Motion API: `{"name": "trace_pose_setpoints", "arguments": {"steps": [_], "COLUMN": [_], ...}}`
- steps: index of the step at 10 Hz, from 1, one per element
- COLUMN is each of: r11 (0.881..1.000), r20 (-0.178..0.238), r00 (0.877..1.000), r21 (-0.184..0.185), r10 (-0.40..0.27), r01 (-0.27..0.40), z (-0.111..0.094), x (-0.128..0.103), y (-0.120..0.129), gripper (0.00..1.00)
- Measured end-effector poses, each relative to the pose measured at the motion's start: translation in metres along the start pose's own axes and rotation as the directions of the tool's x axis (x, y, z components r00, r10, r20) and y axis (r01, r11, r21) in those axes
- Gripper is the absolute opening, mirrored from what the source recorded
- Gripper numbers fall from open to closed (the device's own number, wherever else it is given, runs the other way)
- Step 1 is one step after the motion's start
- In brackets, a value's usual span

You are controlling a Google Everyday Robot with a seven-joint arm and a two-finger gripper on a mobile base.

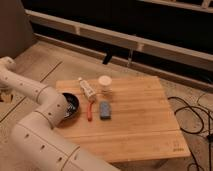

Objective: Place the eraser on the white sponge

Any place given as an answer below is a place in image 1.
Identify blue-grey eraser block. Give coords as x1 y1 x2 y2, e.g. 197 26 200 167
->
99 101 111 119

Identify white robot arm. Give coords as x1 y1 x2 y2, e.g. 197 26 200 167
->
0 57 120 171

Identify white tube with label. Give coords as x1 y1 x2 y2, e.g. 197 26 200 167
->
78 77 96 102

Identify light wooden table top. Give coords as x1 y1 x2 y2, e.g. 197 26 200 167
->
56 76 190 162

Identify black round bowl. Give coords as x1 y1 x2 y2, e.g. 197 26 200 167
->
64 93 79 119

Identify white shelf rail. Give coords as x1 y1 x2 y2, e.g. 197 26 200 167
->
26 10 213 72

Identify black floor cables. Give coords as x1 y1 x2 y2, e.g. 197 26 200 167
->
167 91 213 171

